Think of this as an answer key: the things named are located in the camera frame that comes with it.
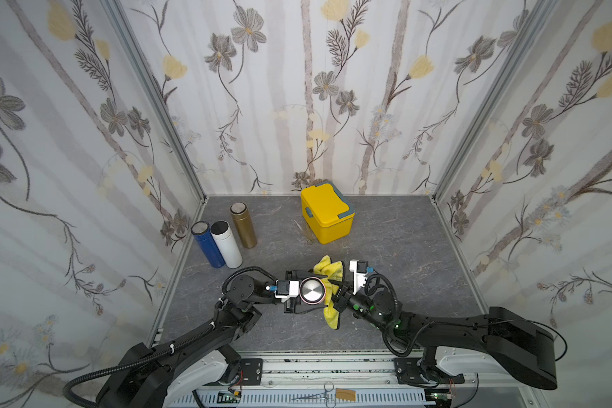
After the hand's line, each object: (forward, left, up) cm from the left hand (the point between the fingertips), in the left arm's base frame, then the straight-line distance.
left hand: (325, 291), depth 61 cm
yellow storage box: (+37, -4, -15) cm, 40 cm away
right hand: (+5, -1, -7) cm, 9 cm away
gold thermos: (+33, +27, -14) cm, 45 cm away
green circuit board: (-19, +28, -31) cm, 46 cm away
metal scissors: (-21, -1, -28) cm, 35 cm away
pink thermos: (-1, +3, +2) cm, 4 cm away
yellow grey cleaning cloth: (+8, -3, -5) cm, 10 cm away
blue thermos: (+24, +38, -7) cm, 46 cm away
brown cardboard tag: (-19, -6, -29) cm, 35 cm away
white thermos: (+23, +32, -14) cm, 42 cm away
